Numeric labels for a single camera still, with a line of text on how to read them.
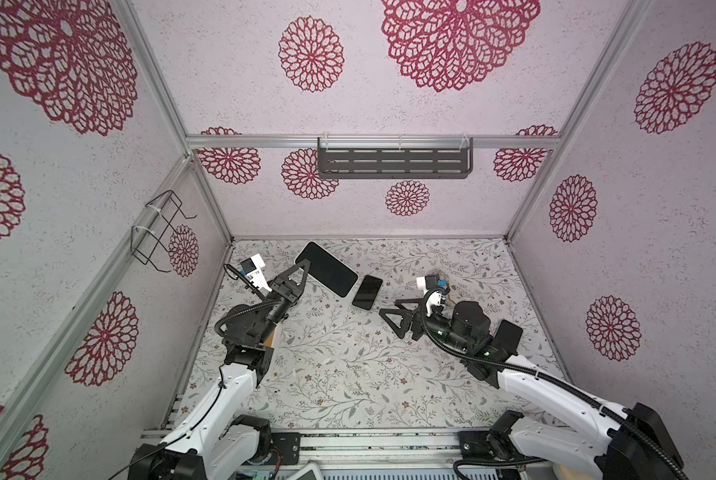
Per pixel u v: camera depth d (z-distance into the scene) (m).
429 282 0.65
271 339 0.87
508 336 0.97
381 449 0.75
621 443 0.40
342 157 0.98
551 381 0.49
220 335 0.53
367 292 1.03
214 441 0.42
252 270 0.64
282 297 0.62
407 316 0.62
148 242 0.75
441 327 0.64
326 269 0.68
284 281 0.63
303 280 0.68
